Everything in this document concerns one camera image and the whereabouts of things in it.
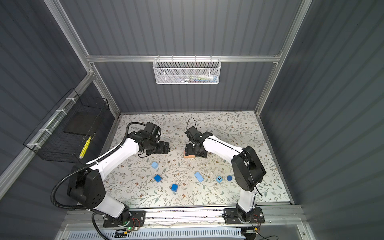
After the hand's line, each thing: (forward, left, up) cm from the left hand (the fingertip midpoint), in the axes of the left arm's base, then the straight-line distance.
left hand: (163, 149), depth 86 cm
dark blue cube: (-12, +4, -11) cm, 17 cm away
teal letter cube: (-16, -31, -9) cm, 36 cm away
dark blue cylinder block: (-15, -38, -11) cm, 42 cm away
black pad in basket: (+7, +39, +18) cm, 44 cm away
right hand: (-1, -17, -5) cm, 18 cm away
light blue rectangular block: (-13, -20, -10) cm, 26 cm away
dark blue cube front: (-18, -6, -11) cm, 22 cm away
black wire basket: (-6, +47, +19) cm, 51 cm away
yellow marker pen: (-6, +34, +15) cm, 38 cm away
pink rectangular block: (-7, -15, +2) cm, 16 cm away
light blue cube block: (-4, +7, -10) cm, 13 cm away
